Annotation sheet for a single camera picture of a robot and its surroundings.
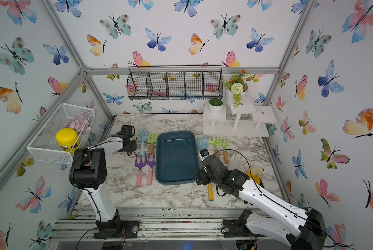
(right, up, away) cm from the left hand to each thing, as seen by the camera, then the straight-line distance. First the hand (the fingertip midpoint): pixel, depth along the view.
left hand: (131, 144), depth 101 cm
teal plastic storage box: (+30, -9, -6) cm, 32 cm away
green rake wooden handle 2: (+61, 0, +4) cm, 61 cm away
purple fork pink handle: (+7, -12, -5) cm, 15 cm away
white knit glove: (+67, -11, -5) cm, 68 cm away
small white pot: (+54, +24, -5) cm, 59 cm away
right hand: (+45, -10, -25) cm, 52 cm away
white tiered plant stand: (+78, +17, +17) cm, 81 cm away
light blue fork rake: (+5, +5, +7) cm, 10 cm away
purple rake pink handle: (+15, -16, -10) cm, 25 cm away
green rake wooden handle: (+55, +1, +6) cm, 55 cm away
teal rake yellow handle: (+49, -25, -17) cm, 58 cm away
